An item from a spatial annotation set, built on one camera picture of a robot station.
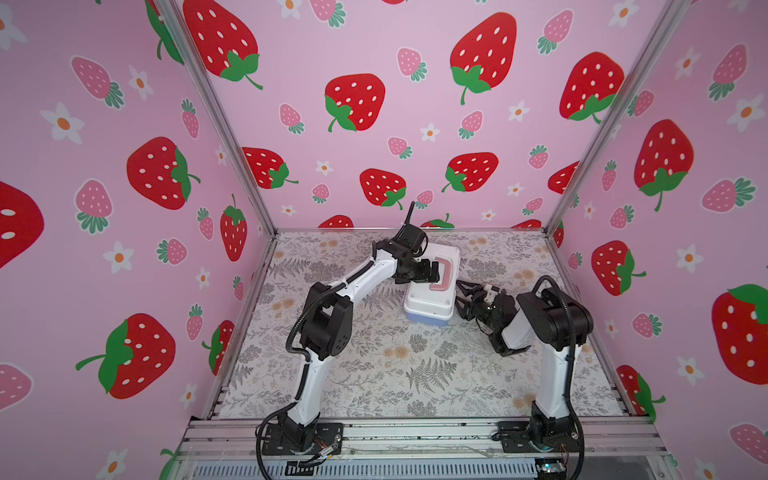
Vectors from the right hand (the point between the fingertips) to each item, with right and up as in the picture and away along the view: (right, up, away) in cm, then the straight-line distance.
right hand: (453, 288), depth 95 cm
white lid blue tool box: (-8, -3, -9) cm, 12 cm away
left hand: (-7, +3, -2) cm, 8 cm away
